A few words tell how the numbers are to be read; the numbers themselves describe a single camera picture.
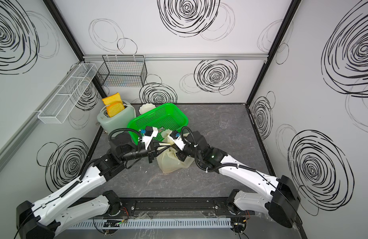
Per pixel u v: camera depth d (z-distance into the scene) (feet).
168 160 2.26
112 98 3.07
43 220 1.27
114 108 2.95
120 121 3.07
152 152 1.85
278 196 1.31
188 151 1.81
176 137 1.97
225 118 3.46
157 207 2.47
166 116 3.67
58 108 2.37
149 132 1.82
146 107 3.80
